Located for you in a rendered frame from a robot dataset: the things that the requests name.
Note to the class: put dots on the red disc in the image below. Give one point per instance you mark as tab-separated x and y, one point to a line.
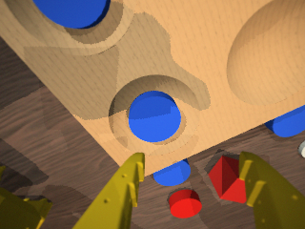
185	203

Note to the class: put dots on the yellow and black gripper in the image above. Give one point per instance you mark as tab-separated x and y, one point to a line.
276	202

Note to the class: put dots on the blue disc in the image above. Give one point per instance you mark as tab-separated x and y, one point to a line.
74	14
154	116
289	124
173	174

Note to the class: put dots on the red cube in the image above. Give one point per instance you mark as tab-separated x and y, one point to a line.
225	178

